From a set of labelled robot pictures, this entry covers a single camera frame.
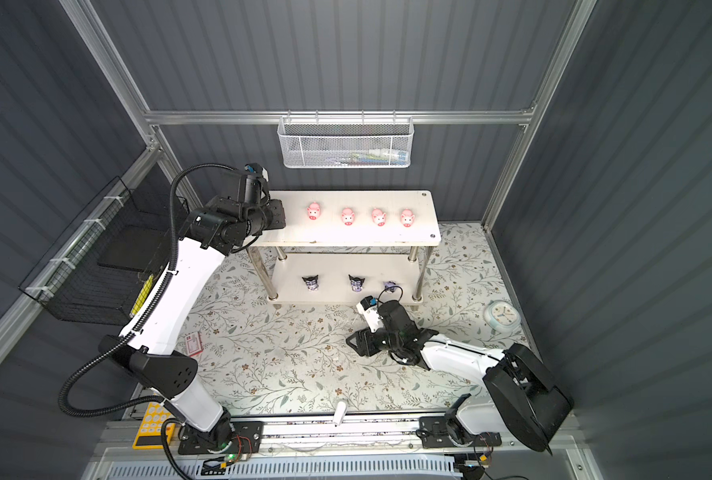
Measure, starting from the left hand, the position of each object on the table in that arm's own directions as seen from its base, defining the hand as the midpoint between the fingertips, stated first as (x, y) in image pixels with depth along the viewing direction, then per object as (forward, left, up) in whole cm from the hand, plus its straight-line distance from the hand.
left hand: (279, 208), depth 74 cm
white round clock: (-15, -64, -33) cm, 74 cm away
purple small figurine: (-5, -29, -29) cm, 41 cm away
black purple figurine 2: (-6, -19, -26) cm, 33 cm away
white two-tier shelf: (+19, -13, -36) cm, 43 cm away
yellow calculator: (-41, +35, -37) cm, 65 cm away
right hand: (-22, -18, -31) cm, 42 cm away
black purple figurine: (-4, -5, -26) cm, 27 cm away
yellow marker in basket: (-18, +31, -10) cm, 37 cm away
